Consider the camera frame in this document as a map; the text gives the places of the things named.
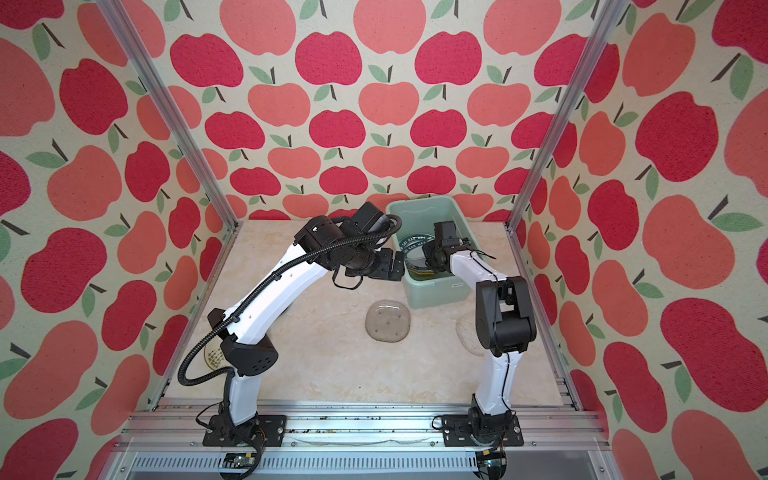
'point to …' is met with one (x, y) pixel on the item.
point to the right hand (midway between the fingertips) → (431, 248)
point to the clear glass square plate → (387, 321)
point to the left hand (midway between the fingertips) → (395, 274)
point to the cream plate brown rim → (214, 356)
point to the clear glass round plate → (467, 332)
